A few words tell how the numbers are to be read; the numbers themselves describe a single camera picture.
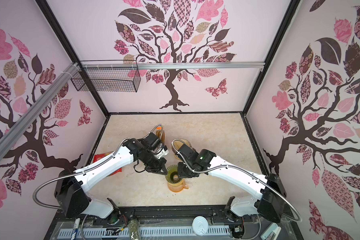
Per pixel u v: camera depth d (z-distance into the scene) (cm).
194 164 54
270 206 38
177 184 74
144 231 70
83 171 43
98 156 92
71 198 40
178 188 80
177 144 67
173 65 92
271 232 67
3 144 51
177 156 58
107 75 95
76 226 70
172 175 79
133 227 68
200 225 66
